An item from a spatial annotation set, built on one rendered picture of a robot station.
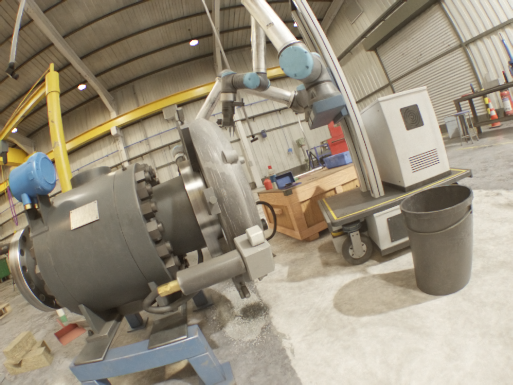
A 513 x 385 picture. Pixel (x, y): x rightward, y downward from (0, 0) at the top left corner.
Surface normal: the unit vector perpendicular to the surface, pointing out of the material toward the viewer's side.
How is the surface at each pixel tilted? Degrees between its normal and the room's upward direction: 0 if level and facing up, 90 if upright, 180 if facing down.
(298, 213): 90
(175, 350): 90
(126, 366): 90
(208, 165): 72
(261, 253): 112
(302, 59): 95
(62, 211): 52
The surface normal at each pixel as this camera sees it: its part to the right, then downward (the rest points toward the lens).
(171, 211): 0.14, -0.19
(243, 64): 0.17, 0.02
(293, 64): -0.49, 0.33
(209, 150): 0.10, -0.47
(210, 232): 0.37, 0.33
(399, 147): -0.17, 0.14
